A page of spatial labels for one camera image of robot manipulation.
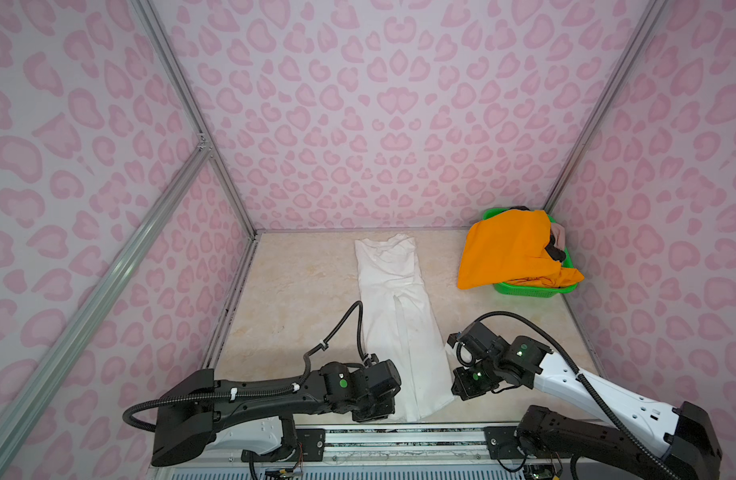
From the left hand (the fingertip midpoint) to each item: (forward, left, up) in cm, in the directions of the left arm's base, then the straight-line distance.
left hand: (399, 420), depth 71 cm
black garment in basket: (+47, -54, +4) cm, 72 cm away
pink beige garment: (+55, -59, +4) cm, 80 cm away
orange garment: (+47, -38, +8) cm, 61 cm away
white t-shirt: (+28, -4, -6) cm, 29 cm away
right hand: (+6, -13, +2) cm, 15 cm away
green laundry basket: (+35, -44, 0) cm, 56 cm away
